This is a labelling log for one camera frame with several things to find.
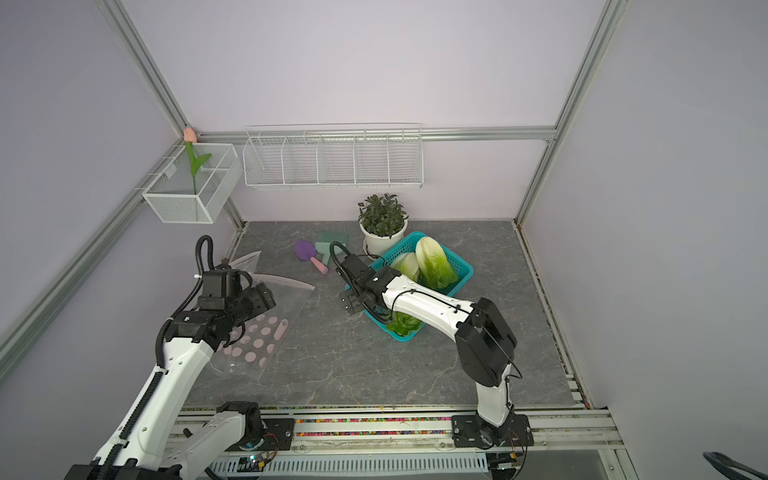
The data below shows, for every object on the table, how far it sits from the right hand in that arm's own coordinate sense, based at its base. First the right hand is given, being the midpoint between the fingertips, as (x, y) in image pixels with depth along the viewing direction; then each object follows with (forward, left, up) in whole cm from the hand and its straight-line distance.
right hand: (361, 292), depth 86 cm
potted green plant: (+24, -6, +5) cm, 25 cm away
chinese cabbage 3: (+9, -22, -1) cm, 24 cm away
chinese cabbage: (-10, -12, +1) cm, 16 cm away
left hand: (-6, +26, +6) cm, 27 cm away
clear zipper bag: (+16, +41, -6) cm, 45 cm away
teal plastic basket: (-13, -13, -1) cm, 18 cm away
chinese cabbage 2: (+12, -14, -3) cm, 19 cm away
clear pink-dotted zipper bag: (-13, +30, -6) cm, 33 cm away
